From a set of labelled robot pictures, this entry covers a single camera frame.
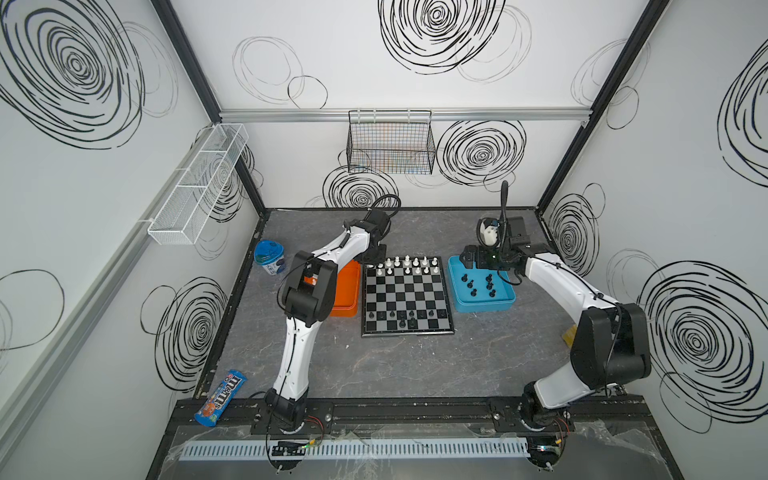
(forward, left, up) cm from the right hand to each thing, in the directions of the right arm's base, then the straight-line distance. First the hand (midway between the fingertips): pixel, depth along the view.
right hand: (472, 256), depth 89 cm
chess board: (-8, +20, -12) cm, 24 cm away
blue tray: (-4, -4, -13) cm, 14 cm away
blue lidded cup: (+2, +63, -3) cm, 63 cm away
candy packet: (-41, +70, -12) cm, 82 cm away
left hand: (+6, +29, -10) cm, 32 cm away
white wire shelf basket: (-1, +76, +21) cm, 79 cm away
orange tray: (-7, +38, -10) cm, 40 cm away
